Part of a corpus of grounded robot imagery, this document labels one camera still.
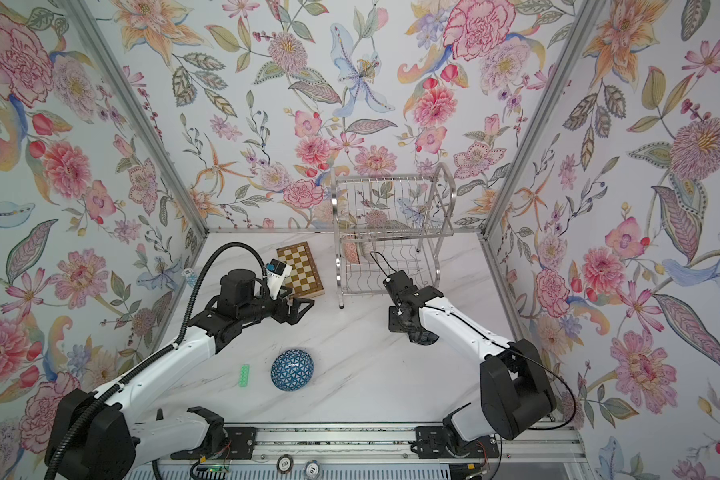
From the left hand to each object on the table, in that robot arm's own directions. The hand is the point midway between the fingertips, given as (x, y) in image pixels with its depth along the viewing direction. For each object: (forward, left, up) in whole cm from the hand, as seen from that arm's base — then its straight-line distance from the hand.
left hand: (305, 298), depth 80 cm
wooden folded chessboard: (+18, +5, -16) cm, 24 cm away
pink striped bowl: (+24, -17, -7) cm, 30 cm away
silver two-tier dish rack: (+48, -27, -18) cm, 57 cm away
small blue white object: (+18, +42, -13) cm, 48 cm away
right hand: (-1, -26, -11) cm, 29 cm away
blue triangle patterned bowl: (-13, +5, -18) cm, 23 cm away
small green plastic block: (-14, +18, -17) cm, 29 cm away
